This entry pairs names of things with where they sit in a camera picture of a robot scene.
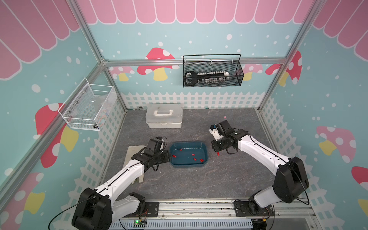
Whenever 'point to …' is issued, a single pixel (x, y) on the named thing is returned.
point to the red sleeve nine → (201, 160)
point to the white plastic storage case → (164, 116)
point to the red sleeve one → (180, 150)
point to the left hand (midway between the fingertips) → (169, 158)
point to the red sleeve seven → (193, 154)
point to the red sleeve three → (175, 156)
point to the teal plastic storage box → (189, 154)
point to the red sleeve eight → (195, 159)
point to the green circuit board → (137, 224)
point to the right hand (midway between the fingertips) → (213, 146)
